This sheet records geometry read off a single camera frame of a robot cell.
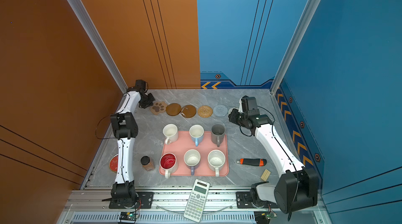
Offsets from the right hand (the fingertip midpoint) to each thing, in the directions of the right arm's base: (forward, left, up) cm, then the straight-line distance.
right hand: (228, 115), depth 82 cm
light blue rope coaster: (+18, +2, -19) cm, 26 cm away
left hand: (+26, +51, -16) cm, 60 cm away
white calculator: (-39, +17, -18) cm, 46 cm away
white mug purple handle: (-16, +20, -18) cm, 31 cm away
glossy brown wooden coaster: (+18, +25, -18) cm, 35 cm away
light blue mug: (-1, +18, -15) cm, 24 cm away
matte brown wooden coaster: (+19, +36, -18) cm, 44 cm away
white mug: (-2, +33, -12) cm, 35 cm away
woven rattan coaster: (+18, +13, -19) cm, 29 cm away
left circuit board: (-42, +49, -21) cm, 68 cm away
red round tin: (-20, +61, -14) cm, 66 cm away
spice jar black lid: (-22, +41, -9) cm, 47 cm away
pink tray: (-5, +26, -21) cm, 34 cm away
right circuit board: (-42, -14, -20) cm, 49 cm away
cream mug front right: (-17, +7, -18) cm, 25 cm away
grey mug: (-2, +5, -15) cm, 16 cm away
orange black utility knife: (-18, -13, -19) cm, 29 cm away
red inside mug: (-19, +32, -16) cm, 41 cm away
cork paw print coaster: (+20, +47, -17) cm, 54 cm away
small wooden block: (-25, -18, -18) cm, 36 cm away
